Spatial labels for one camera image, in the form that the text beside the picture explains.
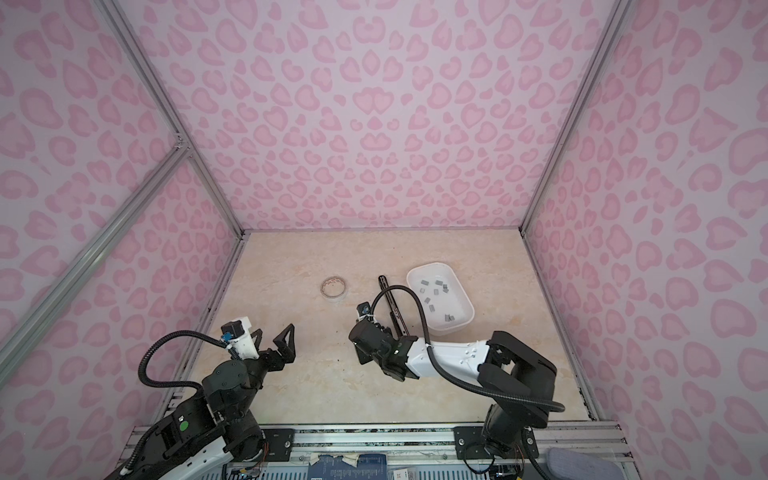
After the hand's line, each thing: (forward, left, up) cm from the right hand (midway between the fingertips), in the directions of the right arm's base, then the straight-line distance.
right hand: (363, 337), depth 85 cm
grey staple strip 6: (+15, -21, -9) cm, 27 cm away
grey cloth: (-28, -50, -4) cm, 57 cm away
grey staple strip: (+23, -19, -6) cm, 31 cm away
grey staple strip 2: (+24, -24, -6) cm, 34 cm away
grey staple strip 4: (+22, -26, -7) cm, 34 cm away
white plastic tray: (+16, -26, -8) cm, 31 cm away
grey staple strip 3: (+20, -22, -6) cm, 30 cm away
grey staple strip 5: (+17, -19, -8) cm, 27 cm away
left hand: (-4, +18, +15) cm, 24 cm away
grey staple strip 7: (+10, -25, -7) cm, 28 cm away
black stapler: (+10, -9, -6) cm, 15 cm away
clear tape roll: (+21, +13, -6) cm, 26 cm away
